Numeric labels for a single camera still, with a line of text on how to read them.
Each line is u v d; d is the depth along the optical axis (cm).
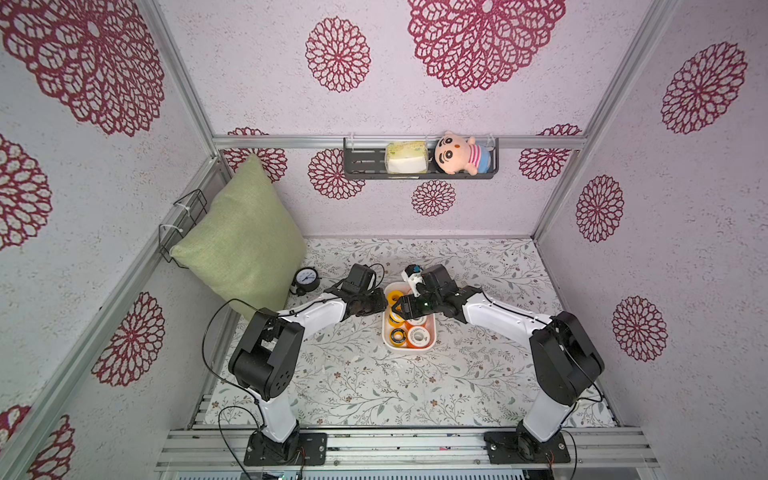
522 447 65
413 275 81
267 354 48
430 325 93
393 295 98
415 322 92
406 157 91
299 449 73
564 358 48
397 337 93
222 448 75
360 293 75
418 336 90
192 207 81
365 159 100
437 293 70
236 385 50
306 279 106
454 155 85
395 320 88
